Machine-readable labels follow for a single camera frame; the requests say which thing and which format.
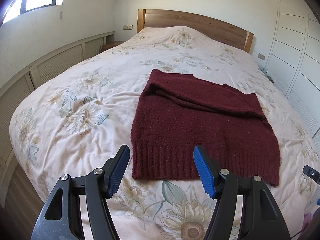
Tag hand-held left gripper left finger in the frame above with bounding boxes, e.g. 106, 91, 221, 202
32, 145, 130, 240

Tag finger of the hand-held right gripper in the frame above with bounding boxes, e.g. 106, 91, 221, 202
302, 165, 320, 182

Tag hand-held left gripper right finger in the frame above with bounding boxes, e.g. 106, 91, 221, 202
194, 145, 292, 240

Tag dark red knitted sweater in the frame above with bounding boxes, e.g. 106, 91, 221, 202
130, 69, 280, 187

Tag bed with floral duvet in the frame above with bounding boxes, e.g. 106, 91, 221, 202
9, 26, 320, 240

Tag wooden nightstand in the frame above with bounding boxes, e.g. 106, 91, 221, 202
260, 67, 274, 83
102, 41, 125, 50

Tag white wardrobe doors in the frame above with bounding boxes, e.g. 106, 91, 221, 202
265, 0, 320, 140

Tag wooden bed headboard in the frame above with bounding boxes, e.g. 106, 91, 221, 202
137, 9, 254, 53

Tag window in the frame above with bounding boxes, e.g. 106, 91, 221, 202
0, 0, 67, 25

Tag beige louvered wall cabinet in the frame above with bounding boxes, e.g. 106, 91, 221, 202
0, 31, 115, 180

